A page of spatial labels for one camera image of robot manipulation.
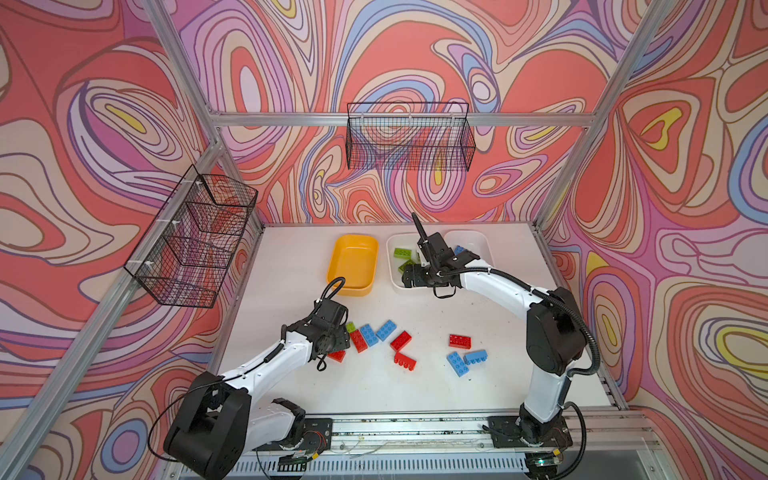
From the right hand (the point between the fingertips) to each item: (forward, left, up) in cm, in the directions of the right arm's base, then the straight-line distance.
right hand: (418, 283), depth 92 cm
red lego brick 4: (-19, +25, -8) cm, 32 cm away
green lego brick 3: (-10, +21, -8) cm, 25 cm away
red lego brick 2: (-21, +5, -8) cm, 23 cm away
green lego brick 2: (+5, +5, +2) cm, 7 cm away
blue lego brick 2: (-23, -10, -8) cm, 26 cm away
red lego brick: (-15, -12, -9) cm, 21 cm away
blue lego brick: (+20, -18, -8) cm, 28 cm away
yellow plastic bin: (+19, +21, -10) cm, 31 cm away
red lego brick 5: (-15, +19, -8) cm, 25 cm away
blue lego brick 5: (-11, +10, -8) cm, 17 cm away
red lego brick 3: (-15, +6, -8) cm, 18 cm away
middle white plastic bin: (+23, +4, -5) cm, 24 cm away
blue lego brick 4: (-13, +16, -7) cm, 22 cm away
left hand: (-14, +24, -7) cm, 29 cm away
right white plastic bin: (+23, -24, -7) cm, 34 cm away
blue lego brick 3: (-21, -15, -8) cm, 27 cm away
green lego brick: (+18, +3, -6) cm, 19 cm away
